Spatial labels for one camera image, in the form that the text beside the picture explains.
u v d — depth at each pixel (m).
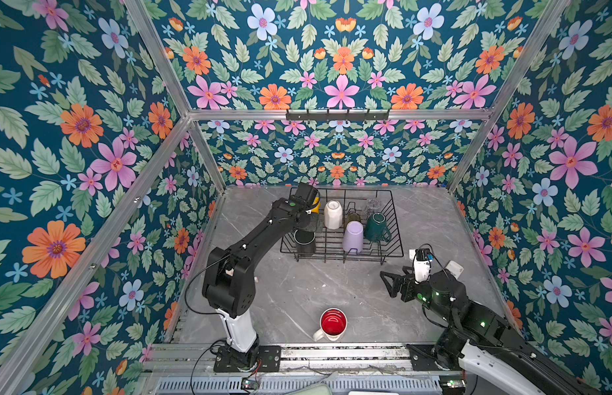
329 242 1.00
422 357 0.72
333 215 0.96
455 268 0.92
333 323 0.74
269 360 0.73
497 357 0.53
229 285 0.47
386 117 0.91
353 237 0.88
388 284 0.67
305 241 0.86
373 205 1.03
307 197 0.69
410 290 0.63
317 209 0.96
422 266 0.62
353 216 1.08
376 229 0.93
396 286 0.64
